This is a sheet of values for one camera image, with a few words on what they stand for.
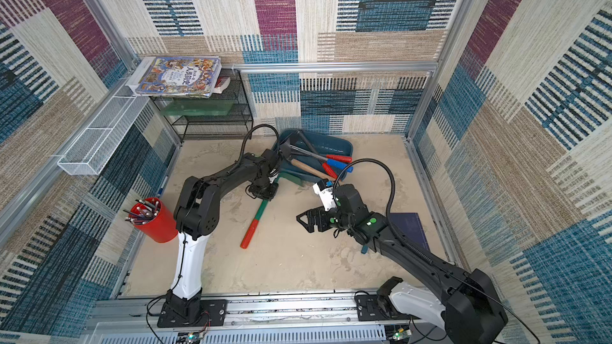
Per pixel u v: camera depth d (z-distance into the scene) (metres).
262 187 0.86
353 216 0.60
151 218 0.82
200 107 1.03
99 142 0.73
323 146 1.15
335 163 0.96
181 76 0.80
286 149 1.05
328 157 0.99
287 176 1.01
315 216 0.69
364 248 0.85
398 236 0.52
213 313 0.73
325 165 0.97
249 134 1.15
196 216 0.57
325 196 0.71
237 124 1.20
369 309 0.73
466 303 0.39
